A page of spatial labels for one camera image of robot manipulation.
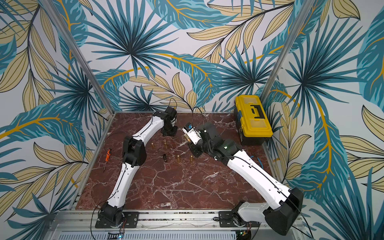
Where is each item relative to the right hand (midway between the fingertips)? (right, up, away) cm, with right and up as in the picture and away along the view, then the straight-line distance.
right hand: (190, 141), depth 73 cm
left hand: (-13, +1, +29) cm, 32 cm away
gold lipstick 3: (0, -12, +18) cm, 22 cm away
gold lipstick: (-18, -4, +27) cm, 32 cm away
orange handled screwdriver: (-53, -11, +22) cm, 58 cm away
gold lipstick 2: (-8, -12, +18) cm, 23 cm away
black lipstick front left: (-16, -11, +16) cm, 25 cm away
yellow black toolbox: (+39, +9, +20) cm, 45 cm away
